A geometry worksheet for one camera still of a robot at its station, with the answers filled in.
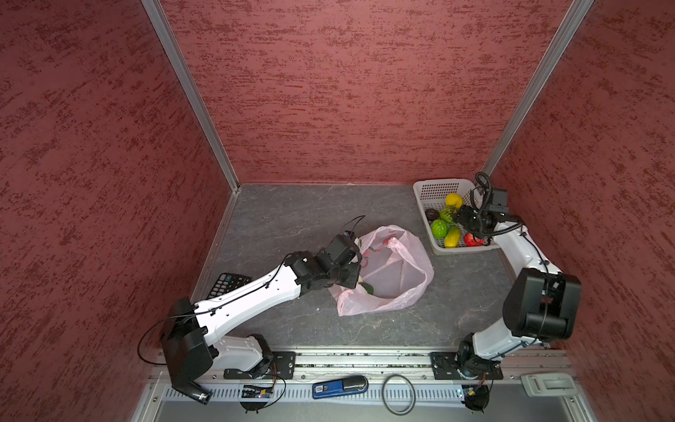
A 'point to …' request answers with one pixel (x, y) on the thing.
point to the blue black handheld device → (339, 387)
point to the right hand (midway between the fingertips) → (456, 222)
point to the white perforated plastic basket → (431, 194)
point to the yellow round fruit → (453, 200)
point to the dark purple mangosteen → (431, 214)
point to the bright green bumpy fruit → (439, 228)
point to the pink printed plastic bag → (395, 267)
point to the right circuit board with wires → (475, 397)
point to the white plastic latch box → (548, 384)
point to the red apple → (469, 240)
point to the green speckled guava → (447, 213)
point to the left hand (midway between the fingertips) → (353, 278)
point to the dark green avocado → (368, 287)
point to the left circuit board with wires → (255, 391)
